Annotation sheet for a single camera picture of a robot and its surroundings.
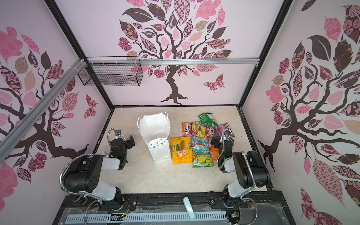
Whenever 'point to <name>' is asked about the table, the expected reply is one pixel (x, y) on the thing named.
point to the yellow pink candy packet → (203, 131)
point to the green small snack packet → (206, 119)
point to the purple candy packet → (219, 129)
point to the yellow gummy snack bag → (181, 150)
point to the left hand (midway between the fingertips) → (125, 139)
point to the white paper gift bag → (155, 128)
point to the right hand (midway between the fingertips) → (222, 134)
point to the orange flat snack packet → (214, 152)
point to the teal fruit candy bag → (201, 144)
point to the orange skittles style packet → (187, 129)
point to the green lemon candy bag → (200, 160)
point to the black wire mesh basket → (111, 74)
